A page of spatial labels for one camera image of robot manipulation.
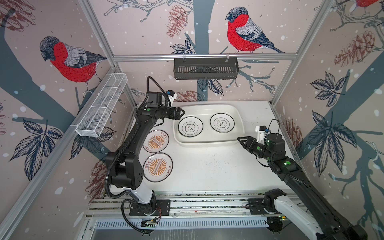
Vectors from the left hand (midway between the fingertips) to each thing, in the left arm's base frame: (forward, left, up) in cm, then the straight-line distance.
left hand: (178, 110), depth 82 cm
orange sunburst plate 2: (-23, +13, -26) cm, 37 cm away
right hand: (-17, -32, -6) cm, 37 cm away
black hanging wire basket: (+37, -18, +4) cm, 41 cm away
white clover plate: (+6, -6, -24) cm, 25 cm away
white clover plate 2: (+9, -30, -24) cm, 39 cm away
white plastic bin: (+20, -18, -24) cm, 36 cm away
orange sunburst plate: (-5, +17, -26) cm, 31 cm away
